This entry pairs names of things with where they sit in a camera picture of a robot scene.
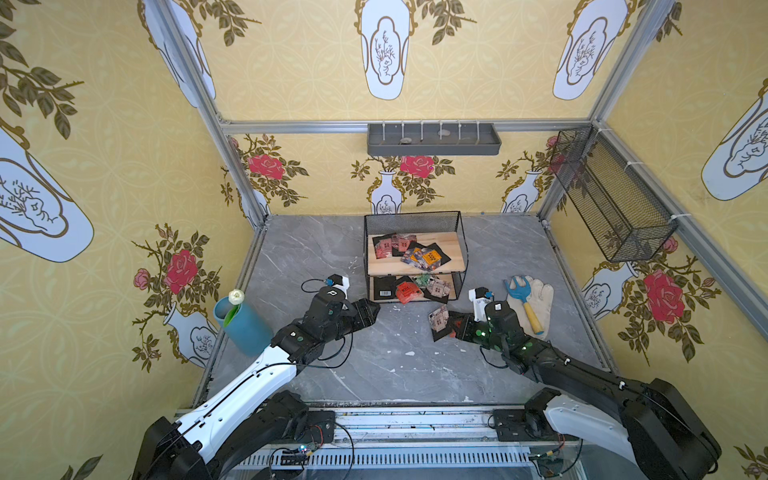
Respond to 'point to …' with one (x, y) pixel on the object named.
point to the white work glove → (540, 302)
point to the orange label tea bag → (427, 258)
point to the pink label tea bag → (393, 244)
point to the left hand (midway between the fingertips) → (371, 310)
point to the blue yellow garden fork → (522, 292)
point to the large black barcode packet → (385, 288)
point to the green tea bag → (423, 279)
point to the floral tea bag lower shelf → (436, 289)
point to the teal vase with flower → (246, 334)
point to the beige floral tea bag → (440, 322)
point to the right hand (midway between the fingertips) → (442, 324)
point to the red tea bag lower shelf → (406, 292)
